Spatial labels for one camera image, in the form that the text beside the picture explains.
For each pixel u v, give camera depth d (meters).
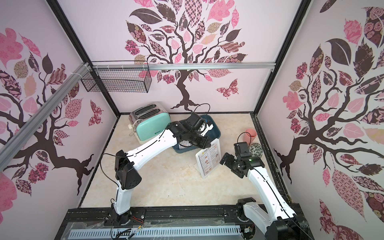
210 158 0.82
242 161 0.57
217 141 0.80
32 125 0.56
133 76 0.95
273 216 0.40
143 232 0.70
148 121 0.92
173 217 0.74
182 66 0.93
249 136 0.95
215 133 1.01
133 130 0.90
